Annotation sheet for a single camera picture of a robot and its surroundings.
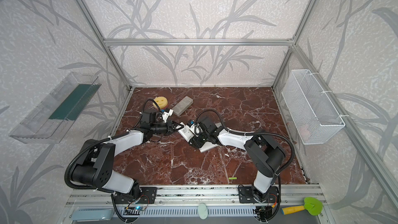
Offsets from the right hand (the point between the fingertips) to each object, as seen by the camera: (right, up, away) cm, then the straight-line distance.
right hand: (192, 134), depth 89 cm
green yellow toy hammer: (+57, -28, -19) cm, 66 cm away
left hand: (-4, +7, -4) cm, 10 cm away
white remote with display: (-3, +2, -4) cm, 6 cm away
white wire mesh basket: (+52, +13, -28) cm, 60 cm away
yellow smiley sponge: (-24, +19, +20) cm, 37 cm away
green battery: (+22, -20, -10) cm, 31 cm away
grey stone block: (-9, +16, +17) cm, 25 cm away
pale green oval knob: (+7, -30, -20) cm, 36 cm away
